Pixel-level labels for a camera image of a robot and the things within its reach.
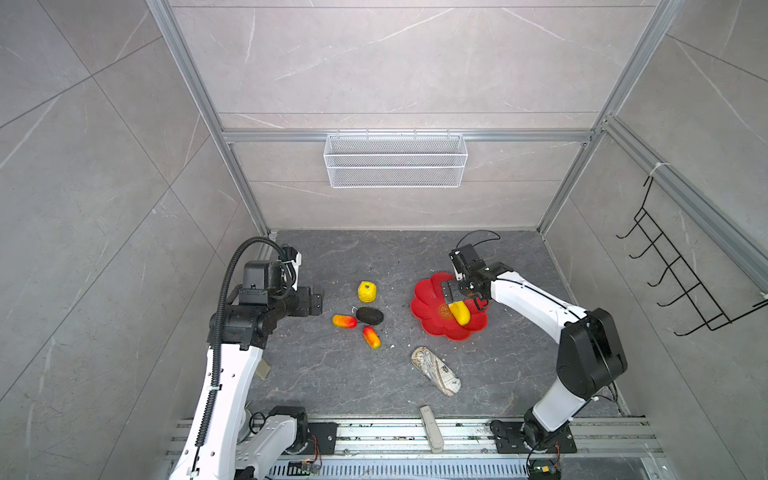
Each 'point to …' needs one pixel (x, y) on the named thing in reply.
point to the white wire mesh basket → (395, 161)
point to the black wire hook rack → (688, 306)
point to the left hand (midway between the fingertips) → (303, 285)
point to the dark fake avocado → (369, 315)
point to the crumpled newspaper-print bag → (442, 375)
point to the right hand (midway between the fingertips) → (460, 285)
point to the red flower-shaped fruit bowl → (436, 316)
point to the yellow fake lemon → (367, 291)
